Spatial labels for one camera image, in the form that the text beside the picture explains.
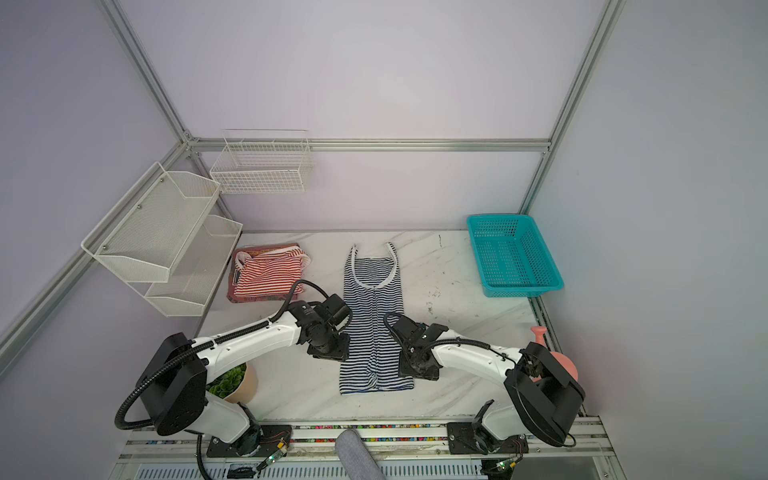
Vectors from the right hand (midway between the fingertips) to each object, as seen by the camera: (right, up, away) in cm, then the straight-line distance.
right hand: (408, 371), depth 83 cm
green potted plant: (-42, +1, -12) cm, 44 cm away
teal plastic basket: (+43, +33, +31) cm, 62 cm away
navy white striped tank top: (-11, +20, +18) cm, 29 cm away
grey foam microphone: (-13, -15, -14) cm, 24 cm away
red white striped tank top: (-45, +27, +15) cm, 55 cm away
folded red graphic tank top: (-56, +36, +25) cm, 71 cm away
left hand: (-19, +5, -2) cm, 20 cm away
